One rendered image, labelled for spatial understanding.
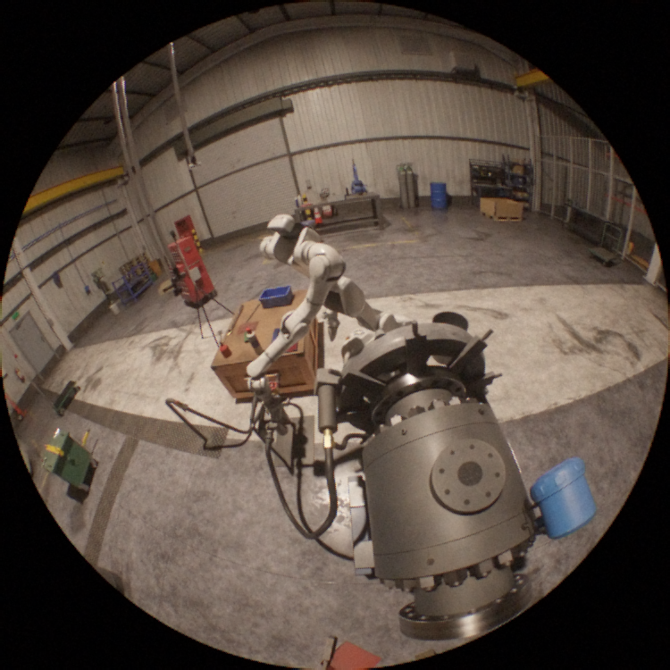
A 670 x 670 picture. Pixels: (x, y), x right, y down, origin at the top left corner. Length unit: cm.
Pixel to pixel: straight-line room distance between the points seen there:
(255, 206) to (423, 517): 967
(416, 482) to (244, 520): 132
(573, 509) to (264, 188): 969
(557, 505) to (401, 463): 47
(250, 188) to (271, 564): 978
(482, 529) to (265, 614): 139
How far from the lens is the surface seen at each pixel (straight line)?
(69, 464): 325
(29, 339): 1057
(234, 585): 185
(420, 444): 76
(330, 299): 129
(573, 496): 70
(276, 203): 942
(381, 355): 90
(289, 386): 200
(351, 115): 921
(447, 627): 83
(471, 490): 68
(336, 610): 164
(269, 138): 948
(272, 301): 232
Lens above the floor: 156
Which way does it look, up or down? 38 degrees down
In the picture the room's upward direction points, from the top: 13 degrees counter-clockwise
